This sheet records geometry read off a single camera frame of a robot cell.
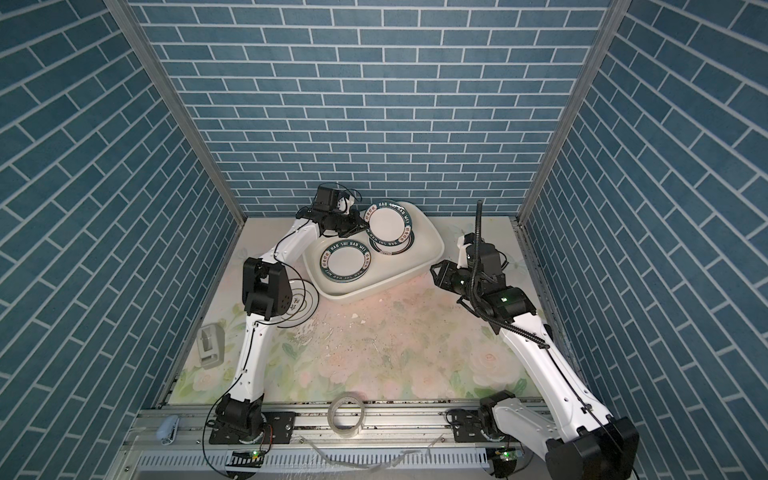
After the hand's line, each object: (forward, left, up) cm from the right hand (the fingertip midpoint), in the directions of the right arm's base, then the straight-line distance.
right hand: (433, 265), depth 76 cm
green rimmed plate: (+16, +30, -23) cm, 41 cm away
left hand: (+25, +21, -11) cm, 34 cm away
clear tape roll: (-33, +23, -22) cm, 46 cm away
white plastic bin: (+15, +15, -26) cm, 34 cm away
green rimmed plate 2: (+28, +15, -14) cm, 35 cm away
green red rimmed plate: (+22, +13, -21) cm, 33 cm away
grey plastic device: (-18, +62, -21) cm, 68 cm away
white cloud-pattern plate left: (0, +40, -23) cm, 46 cm away
